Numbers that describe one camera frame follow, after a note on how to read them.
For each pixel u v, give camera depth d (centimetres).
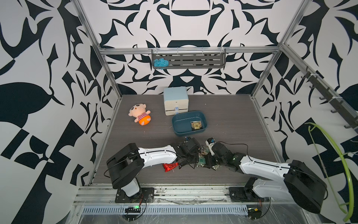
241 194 73
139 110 102
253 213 71
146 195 74
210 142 79
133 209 73
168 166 81
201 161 83
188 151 65
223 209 71
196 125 102
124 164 44
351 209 50
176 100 98
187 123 103
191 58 94
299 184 42
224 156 66
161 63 91
